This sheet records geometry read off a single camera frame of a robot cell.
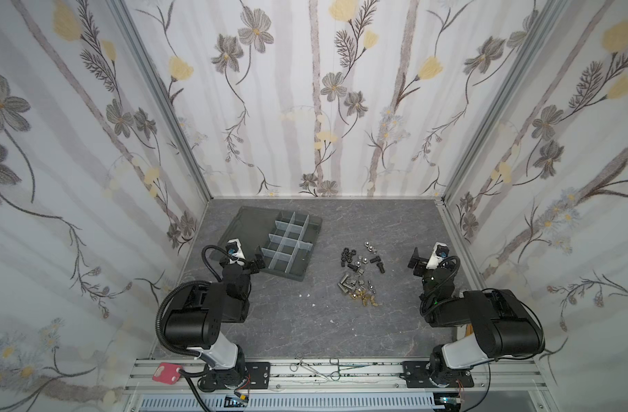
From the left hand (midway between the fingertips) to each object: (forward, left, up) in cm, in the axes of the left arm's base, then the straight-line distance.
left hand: (247, 245), depth 90 cm
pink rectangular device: (-38, +20, -11) cm, 44 cm away
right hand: (-4, -66, +1) cm, 66 cm away
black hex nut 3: (+1, -36, -12) cm, 38 cm away
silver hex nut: (+7, -46, -11) cm, 48 cm away
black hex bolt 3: (-4, -39, -11) cm, 41 cm away
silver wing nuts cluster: (-10, -36, -11) cm, 39 cm away
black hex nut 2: (+3, -40, -11) cm, 42 cm away
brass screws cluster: (-15, -42, -11) cm, 46 cm away
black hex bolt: (-4, -50, -12) cm, 52 cm away
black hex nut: (+2, -36, -11) cm, 38 cm away
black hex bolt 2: (0, -49, -10) cm, 50 cm away
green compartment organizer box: (+8, -13, -8) cm, 17 cm away
